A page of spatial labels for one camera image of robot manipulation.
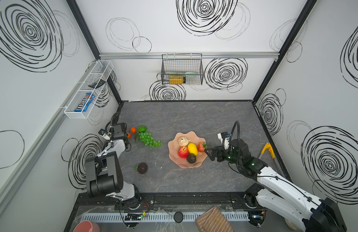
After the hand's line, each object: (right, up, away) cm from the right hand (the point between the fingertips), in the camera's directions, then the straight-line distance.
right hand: (209, 149), depth 79 cm
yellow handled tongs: (+40, -1, +13) cm, 42 cm away
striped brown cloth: (0, -32, -11) cm, 33 cm away
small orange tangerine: (-51, +5, +18) cm, 54 cm away
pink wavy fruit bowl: (-20, -2, +12) cm, 24 cm away
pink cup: (-57, -28, -19) cm, 66 cm away
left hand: (-57, +4, +12) cm, 58 cm away
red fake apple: (-14, -3, +6) cm, 16 cm away
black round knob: (-17, -25, -17) cm, 35 cm away
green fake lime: (-43, +9, +20) cm, 48 cm away
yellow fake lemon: (-9, -2, +8) cm, 12 cm away
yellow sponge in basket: (-19, +41, +10) cm, 46 cm away
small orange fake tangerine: (-49, +8, +20) cm, 53 cm away
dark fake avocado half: (-38, -11, +2) cm, 40 cm away
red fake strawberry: (-4, 0, +6) cm, 7 cm away
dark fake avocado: (-10, -6, +3) cm, 12 cm away
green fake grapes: (-38, +3, +15) cm, 41 cm away
